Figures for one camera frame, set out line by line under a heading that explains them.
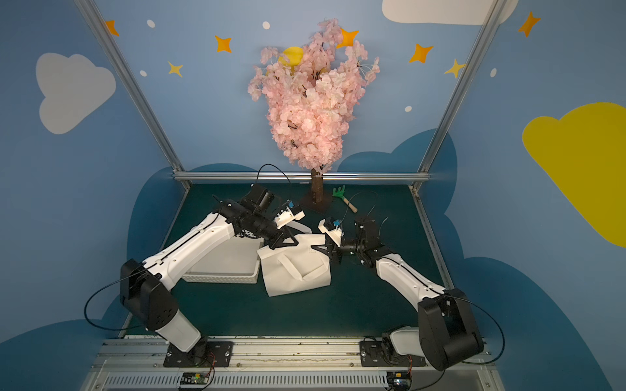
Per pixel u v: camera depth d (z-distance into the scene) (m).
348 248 0.72
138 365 0.74
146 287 0.42
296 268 0.76
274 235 0.69
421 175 1.16
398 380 0.72
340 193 1.19
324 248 0.77
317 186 1.05
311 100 0.61
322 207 1.13
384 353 0.65
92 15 0.69
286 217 0.70
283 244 0.68
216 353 0.74
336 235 0.71
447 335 0.42
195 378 0.72
